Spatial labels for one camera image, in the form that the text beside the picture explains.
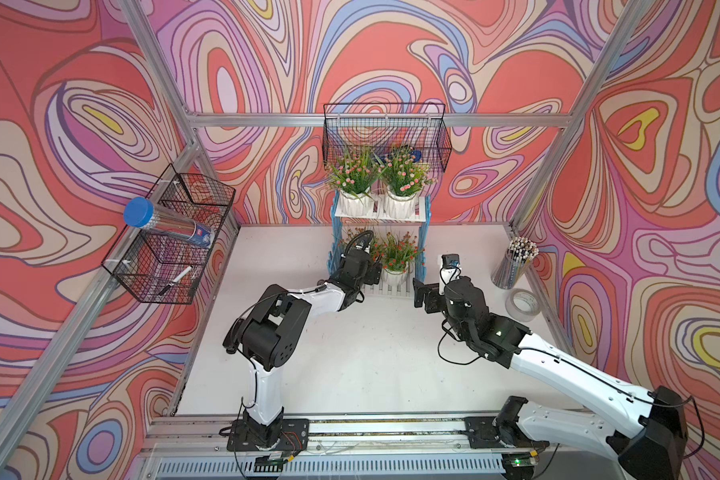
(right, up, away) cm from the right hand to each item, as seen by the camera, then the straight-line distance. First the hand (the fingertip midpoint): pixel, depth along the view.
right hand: (431, 285), depth 76 cm
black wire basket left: (-70, +5, -3) cm, 70 cm away
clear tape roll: (+34, -9, +19) cm, 40 cm away
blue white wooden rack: (0, +20, +9) cm, 22 cm away
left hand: (-15, +6, +21) cm, 27 cm away
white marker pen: (-65, +2, -3) cm, 65 cm away
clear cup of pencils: (+30, +9, +12) cm, 34 cm away
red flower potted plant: (-8, +7, +15) cm, 18 cm away
